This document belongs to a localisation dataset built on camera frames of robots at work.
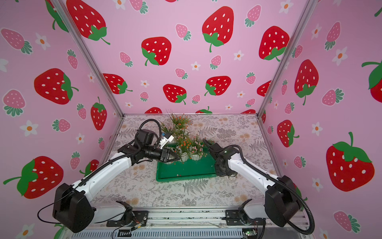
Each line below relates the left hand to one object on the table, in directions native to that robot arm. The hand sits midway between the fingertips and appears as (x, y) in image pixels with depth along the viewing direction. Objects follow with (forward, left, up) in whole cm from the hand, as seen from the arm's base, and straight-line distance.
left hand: (179, 158), depth 73 cm
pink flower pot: (+9, -9, -7) cm, 14 cm away
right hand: (-2, -23, -13) cm, 27 cm away
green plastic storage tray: (+5, -14, -22) cm, 26 cm away
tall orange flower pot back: (+30, +3, -8) cm, 32 cm away
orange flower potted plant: (+13, 0, -11) cm, 17 cm away
